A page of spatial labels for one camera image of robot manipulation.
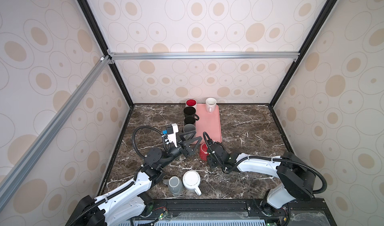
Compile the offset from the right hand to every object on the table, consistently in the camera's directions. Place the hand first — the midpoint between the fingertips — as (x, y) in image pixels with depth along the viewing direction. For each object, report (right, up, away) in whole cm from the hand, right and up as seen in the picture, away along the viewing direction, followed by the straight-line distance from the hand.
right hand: (210, 156), depth 89 cm
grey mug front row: (-19, -9, -16) cm, 27 cm away
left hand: (-6, +15, -28) cm, 32 cm away
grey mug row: (-13, +17, +4) cm, 22 cm away
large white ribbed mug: (-11, -8, -13) cm, 19 cm away
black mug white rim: (-12, +22, +12) cm, 28 cm away
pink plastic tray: (+1, +20, +21) cm, 29 cm away
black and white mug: (-13, +28, +15) cm, 34 cm away
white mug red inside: (-12, +35, +21) cm, 42 cm away
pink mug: (+2, +33, +19) cm, 38 cm away
